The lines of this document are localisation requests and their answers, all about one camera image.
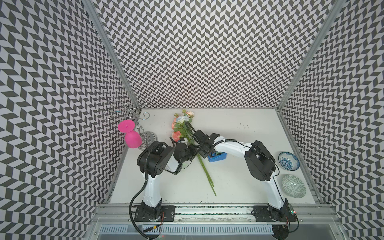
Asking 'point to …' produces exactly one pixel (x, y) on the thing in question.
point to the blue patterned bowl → (289, 160)
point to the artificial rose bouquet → (180, 123)
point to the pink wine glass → (133, 139)
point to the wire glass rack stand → (127, 108)
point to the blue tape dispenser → (215, 156)
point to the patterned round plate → (293, 186)
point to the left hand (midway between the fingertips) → (202, 147)
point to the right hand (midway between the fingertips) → (207, 149)
